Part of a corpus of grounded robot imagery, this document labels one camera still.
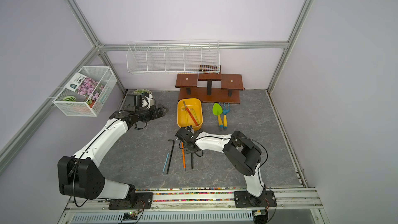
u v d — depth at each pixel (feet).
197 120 3.35
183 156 2.87
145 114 2.33
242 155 1.59
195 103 3.56
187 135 2.37
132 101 2.11
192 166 2.77
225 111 3.56
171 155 2.91
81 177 1.34
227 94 3.93
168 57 3.22
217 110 3.56
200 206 2.42
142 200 2.39
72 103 2.36
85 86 2.46
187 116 3.44
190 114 3.46
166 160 2.83
